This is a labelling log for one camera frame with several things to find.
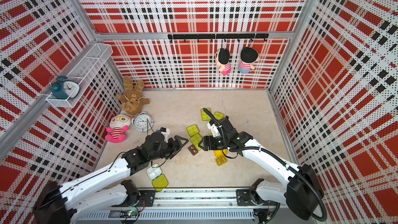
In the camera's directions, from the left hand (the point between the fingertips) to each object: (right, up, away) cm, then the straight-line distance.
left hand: (188, 144), depth 78 cm
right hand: (+9, 0, -1) cm, 9 cm away
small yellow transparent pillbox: (+17, -11, +6) cm, 21 cm away
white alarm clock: (-32, +9, +21) cm, 39 cm away
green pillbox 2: (+2, -1, +15) cm, 15 cm away
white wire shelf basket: (-55, +37, +3) cm, 67 cm away
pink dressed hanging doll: (+19, +49, +15) cm, 55 cm away
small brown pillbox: (+1, -6, +11) cm, 13 cm away
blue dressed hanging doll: (+35, +50, +15) cm, 63 cm away
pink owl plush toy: (-46, +8, +17) cm, 49 cm away
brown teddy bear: (-40, +23, +24) cm, 52 cm away
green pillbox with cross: (+1, +3, +19) cm, 19 cm away
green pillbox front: (-15, -19, +1) cm, 25 cm away
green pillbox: (+8, +12, +27) cm, 30 cm away
